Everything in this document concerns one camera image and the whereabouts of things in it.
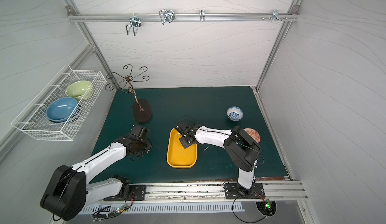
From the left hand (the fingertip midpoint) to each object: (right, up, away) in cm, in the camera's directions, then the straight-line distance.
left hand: (150, 146), depth 87 cm
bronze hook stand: (-11, +19, +18) cm, 29 cm away
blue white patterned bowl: (+54, +18, +17) cm, 60 cm away
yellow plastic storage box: (+16, -6, -1) cm, 17 cm away
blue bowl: (-32, +23, -23) cm, 46 cm away
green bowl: (-31, +32, -14) cm, 47 cm away
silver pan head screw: (+33, -1, +1) cm, 33 cm away
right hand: (+21, +4, +3) cm, 22 cm away
